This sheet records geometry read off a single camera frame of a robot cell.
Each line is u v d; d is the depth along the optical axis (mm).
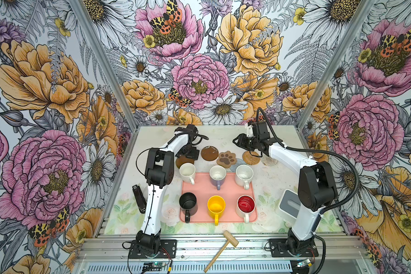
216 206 852
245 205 852
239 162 1028
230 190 911
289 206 802
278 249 740
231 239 754
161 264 707
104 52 868
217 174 964
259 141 730
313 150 1118
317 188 497
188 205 848
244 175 957
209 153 1066
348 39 802
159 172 635
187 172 919
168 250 736
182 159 1033
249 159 1052
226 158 1044
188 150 932
